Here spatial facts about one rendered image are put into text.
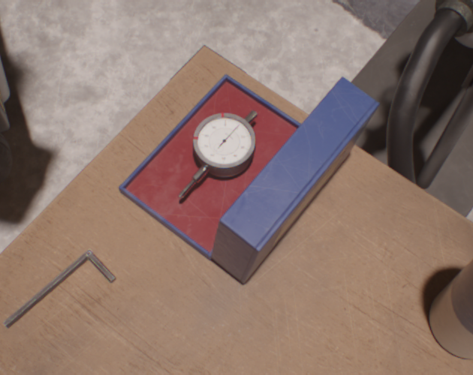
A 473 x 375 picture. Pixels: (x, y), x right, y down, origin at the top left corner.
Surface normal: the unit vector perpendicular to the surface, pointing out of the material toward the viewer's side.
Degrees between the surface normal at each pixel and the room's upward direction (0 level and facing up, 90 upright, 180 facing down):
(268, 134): 0
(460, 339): 90
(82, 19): 0
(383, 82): 0
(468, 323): 90
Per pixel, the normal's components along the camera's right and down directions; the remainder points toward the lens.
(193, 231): 0.00, -0.41
